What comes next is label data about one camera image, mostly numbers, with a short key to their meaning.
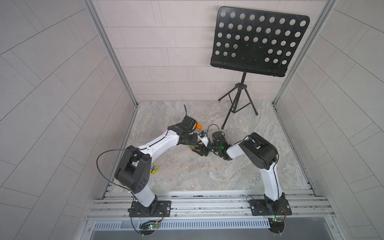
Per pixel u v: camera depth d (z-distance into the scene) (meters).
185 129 0.67
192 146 0.83
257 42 0.68
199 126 1.02
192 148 0.85
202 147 0.84
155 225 0.65
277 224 0.68
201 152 0.84
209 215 0.71
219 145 0.78
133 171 0.44
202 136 0.83
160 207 0.71
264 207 0.64
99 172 0.44
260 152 0.55
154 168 0.83
